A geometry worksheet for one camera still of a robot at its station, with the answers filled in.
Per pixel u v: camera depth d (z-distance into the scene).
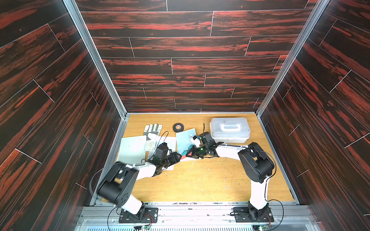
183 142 1.01
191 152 0.86
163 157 0.76
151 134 1.05
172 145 1.07
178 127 1.11
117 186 0.45
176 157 0.84
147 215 0.73
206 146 0.78
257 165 0.51
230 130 0.95
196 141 0.90
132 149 1.01
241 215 0.73
